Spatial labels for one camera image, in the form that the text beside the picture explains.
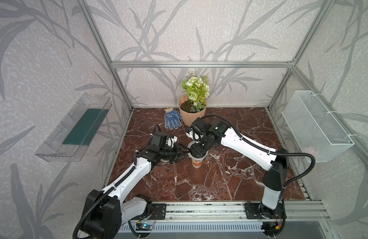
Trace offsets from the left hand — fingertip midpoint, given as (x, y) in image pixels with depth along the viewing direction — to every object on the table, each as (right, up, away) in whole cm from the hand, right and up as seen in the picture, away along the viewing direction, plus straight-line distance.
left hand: (190, 153), depth 76 cm
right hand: (+4, +1, +2) cm, 5 cm away
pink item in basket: (+59, +3, -3) cm, 59 cm away
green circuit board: (-22, -34, -5) cm, 41 cm away
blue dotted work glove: (-15, +19, +38) cm, 45 cm away
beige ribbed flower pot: (0, +24, +21) cm, 32 cm away
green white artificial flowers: (+5, +35, +17) cm, 40 cm away
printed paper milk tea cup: (+4, -7, +7) cm, 11 cm away
